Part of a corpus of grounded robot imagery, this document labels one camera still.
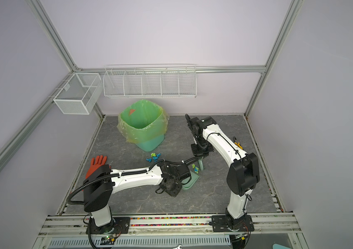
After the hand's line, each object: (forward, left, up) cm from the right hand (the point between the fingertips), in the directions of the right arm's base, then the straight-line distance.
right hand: (202, 157), depth 82 cm
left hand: (-16, +16, -9) cm, 24 cm away
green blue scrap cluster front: (-1, +3, -11) cm, 11 cm away
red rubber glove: (+4, +62, -12) cm, 63 cm away
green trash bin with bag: (+31, +37, -8) cm, 49 cm away
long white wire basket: (+46, +31, +17) cm, 58 cm away
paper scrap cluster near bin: (+7, +28, -12) cm, 31 cm away
